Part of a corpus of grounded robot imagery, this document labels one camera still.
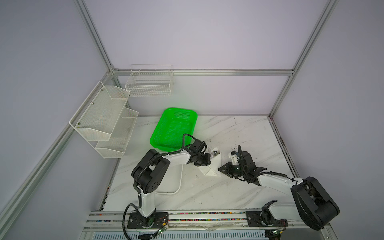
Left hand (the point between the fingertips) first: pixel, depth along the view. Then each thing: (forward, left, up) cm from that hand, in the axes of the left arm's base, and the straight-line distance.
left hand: (210, 163), depth 91 cm
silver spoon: (+8, -4, -1) cm, 9 cm away
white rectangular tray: (-13, +22, +3) cm, 26 cm away
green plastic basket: (+35, +26, -2) cm, 44 cm away
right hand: (-6, -4, +3) cm, 7 cm away
